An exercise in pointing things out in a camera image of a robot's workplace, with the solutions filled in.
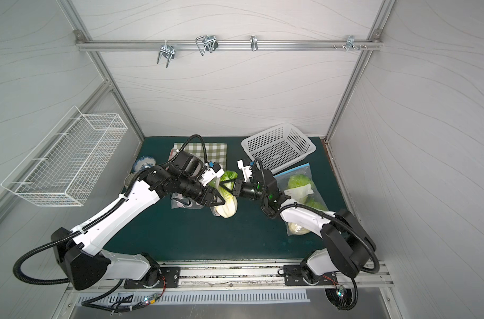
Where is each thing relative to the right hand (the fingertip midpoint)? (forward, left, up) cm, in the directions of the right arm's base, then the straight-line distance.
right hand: (219, 185), depth 74 cm
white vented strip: (-35, +21, -21) cm, 46 cm away
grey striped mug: (+12, +50, -18) cm, 54 cm away
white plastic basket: (+40, -27, -22) cm, 53 cm away
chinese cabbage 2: (+12, -33, -14) cm, 38 cm away
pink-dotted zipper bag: (-12, +9, +10) cm, 18 cm away
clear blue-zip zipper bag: (+6, -35, -15) cm, 39 cm away
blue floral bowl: (+24, +48, -19) cm, 57 cm away
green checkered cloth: (+36, +10, -22) cm, 43 cm away
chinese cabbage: (-8, -4, -2) cm, 10 cm away
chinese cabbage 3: (-10, -32, -16) cm, 37 cm away
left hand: (-7, -2, +1) cm, 8 cm away
